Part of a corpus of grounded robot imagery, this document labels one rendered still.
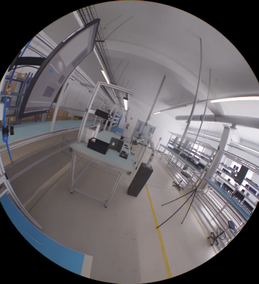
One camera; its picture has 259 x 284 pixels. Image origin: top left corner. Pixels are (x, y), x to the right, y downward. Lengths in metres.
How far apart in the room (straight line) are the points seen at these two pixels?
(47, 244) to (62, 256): 0.09
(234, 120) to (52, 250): 4.22
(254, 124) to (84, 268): 3.87
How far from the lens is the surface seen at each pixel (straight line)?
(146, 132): 8.39
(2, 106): 0.63
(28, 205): 1.86
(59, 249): 0.62
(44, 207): 1.77
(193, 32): 2.42
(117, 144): 1.52
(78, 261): 0.61
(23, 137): 1.56
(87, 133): 1.43
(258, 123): 3.53
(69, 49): 0.47
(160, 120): 8.67
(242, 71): 2.89
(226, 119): 3.91
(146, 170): 1.84
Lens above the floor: 1.54
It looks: 12 degrees down
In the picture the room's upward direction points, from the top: 23 degrees clockwise
